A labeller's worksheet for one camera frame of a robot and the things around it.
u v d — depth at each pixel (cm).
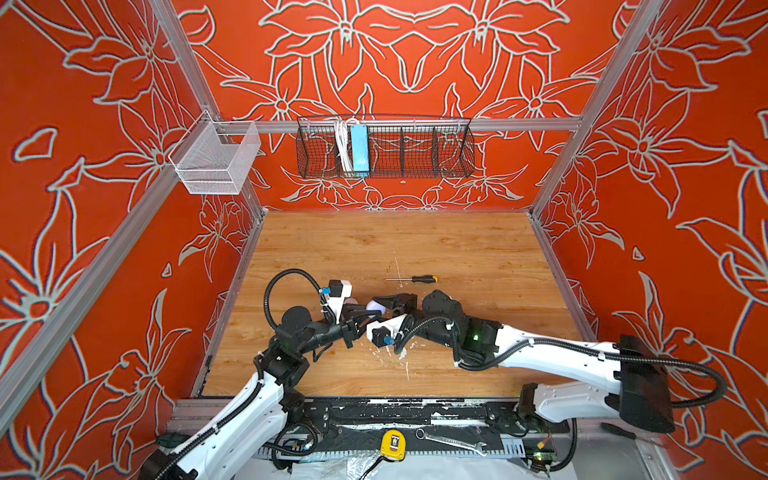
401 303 62
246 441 54
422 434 71
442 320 50
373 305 67
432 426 73
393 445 68
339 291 62
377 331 56
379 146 99
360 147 90
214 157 94
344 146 90
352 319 63
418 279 98
